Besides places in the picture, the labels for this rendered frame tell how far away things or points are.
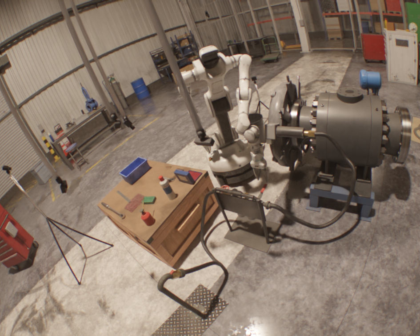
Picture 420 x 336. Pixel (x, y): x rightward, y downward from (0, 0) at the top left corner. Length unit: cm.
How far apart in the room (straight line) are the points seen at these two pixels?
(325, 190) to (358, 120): 61
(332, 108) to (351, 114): 15
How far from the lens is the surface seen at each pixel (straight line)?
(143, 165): 223
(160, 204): 173
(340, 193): 175
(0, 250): 391
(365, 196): 175
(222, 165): 208
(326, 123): 157
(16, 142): 907
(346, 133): 156
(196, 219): 189
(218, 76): 154
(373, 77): 185
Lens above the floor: 151
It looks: 34 degrees down
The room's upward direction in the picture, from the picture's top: 22 degrees counter-clockwise
